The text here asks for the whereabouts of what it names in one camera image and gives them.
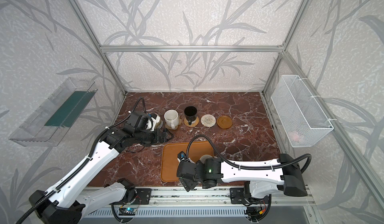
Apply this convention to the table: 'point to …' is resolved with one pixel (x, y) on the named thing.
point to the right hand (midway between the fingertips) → (187, 171)
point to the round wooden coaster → (224, 122)
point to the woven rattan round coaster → (193, 123)
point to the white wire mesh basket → (302, 119)
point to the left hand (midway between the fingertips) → (169, 134)
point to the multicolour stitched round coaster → (208, 120)
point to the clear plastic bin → (48, 123)
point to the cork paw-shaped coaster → (170, 128)
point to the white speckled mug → (171, 118)
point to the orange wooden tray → (169, 151)
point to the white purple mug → (203, 158)
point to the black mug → (190, 113)
